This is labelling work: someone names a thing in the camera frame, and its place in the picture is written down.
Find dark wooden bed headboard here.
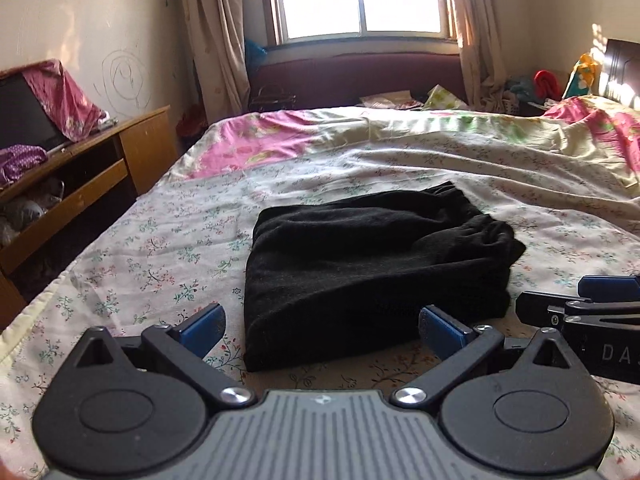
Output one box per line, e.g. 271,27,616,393
600,39,640,106

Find blue plastic bag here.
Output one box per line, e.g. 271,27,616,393
244,39,268,68

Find yellow cartoon print bag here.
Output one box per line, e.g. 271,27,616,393
562,52,601,101

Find wooden desk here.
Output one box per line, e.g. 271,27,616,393
0,105,178,331

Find green white packet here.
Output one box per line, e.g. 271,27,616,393
425,85,468,111

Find grey plastic bag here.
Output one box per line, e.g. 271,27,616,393
0,180,63,246

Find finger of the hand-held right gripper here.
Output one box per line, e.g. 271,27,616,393
515,290,640,331
577,275,640,301

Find purple dotted cloth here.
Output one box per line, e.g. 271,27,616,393
0,144,49,186

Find black handbag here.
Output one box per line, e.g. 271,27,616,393
257,85,296,111

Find white floral bedsheet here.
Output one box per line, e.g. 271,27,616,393
0,145,640,480

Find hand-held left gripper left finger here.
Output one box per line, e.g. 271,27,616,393
75,303,255,408

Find heap of clothes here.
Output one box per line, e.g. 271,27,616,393
505,76,538,106

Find red cloth item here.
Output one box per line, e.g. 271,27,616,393
532,70,561,101

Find dark red bag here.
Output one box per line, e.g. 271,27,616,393
177,105,206,138

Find black monitor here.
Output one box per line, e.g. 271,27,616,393
0,72,68,153

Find pink floral cloth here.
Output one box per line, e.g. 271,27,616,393
22,59,108,143

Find black pants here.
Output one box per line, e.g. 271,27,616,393
243,181,527,373

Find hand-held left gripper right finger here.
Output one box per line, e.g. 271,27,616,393
390,305,581,409

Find beige curtain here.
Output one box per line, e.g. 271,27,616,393
442,0,508,111
175,0,251,116

